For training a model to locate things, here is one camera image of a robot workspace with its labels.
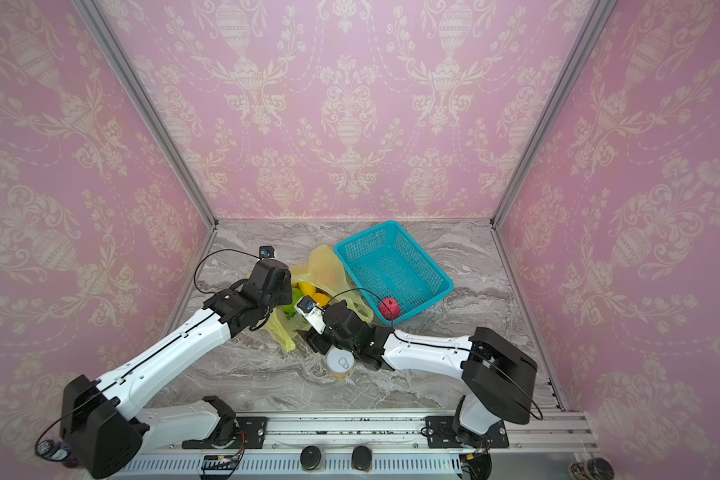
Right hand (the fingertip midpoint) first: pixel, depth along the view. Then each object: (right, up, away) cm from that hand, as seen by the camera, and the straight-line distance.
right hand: (307, 320), depth 78 cm
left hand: (-7, +9, +3) cm, 12 cm away
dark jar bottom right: (+62, -27, -17) cm, 70 cm away
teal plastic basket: (+23, +14, +31) cm, 41 cm away
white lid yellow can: (+8, -12, +2) cm, 15 cm away
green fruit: (-4, +4, -4) cm, 6 cm away
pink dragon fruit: (+23, +1, +11) cm, 25 cm away
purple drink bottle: (-44, -19, -22) cm, 53 cm away
